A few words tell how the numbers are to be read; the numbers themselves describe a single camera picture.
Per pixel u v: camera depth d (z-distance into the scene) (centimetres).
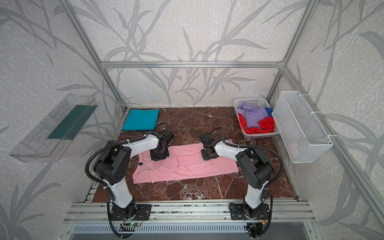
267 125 98
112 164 49
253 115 106
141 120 112
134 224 70
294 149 73
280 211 76
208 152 68
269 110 106
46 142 64
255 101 116
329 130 62
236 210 75
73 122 64
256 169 47
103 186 52
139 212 73
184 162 92
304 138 61
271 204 74
